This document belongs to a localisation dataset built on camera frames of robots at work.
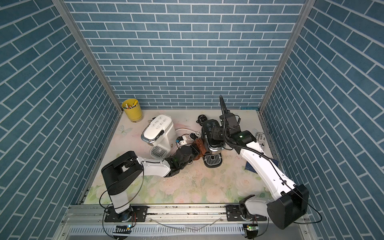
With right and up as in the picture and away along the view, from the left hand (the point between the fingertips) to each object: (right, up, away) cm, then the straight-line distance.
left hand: (207, 147), depth 86 cm
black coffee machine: (+4, -8, +5) cm, 10 cm away
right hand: (+5, +10, -7) cm, 13 cm away
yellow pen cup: (-50, +23, +16) cm, 58 cm away
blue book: (+26, -13, +3) cm, 29 cm away
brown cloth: (-5, +2, -2) cm, 6 cm away
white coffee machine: (-25, +9, -7) cm, 27 cm away
